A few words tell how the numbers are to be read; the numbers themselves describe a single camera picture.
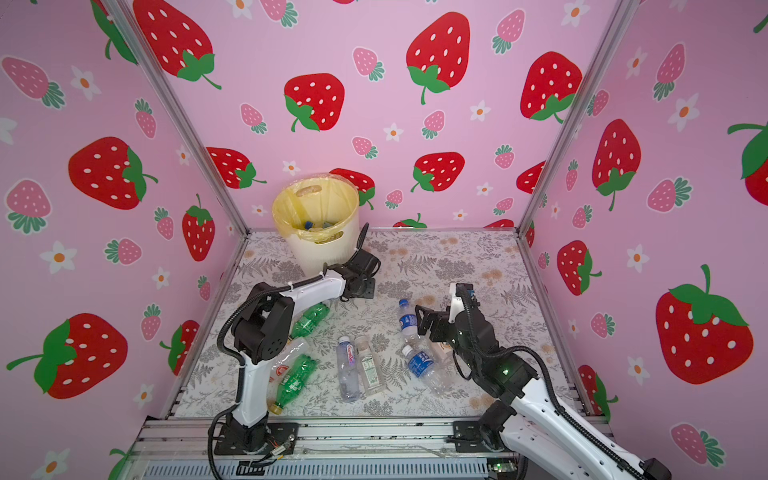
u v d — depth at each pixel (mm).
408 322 894
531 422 488
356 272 776
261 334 539
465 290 617
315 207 1022
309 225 1041
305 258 930
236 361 553
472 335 510
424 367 805
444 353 824
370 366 810
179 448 731
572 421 450
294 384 780
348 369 823
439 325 636
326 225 1069
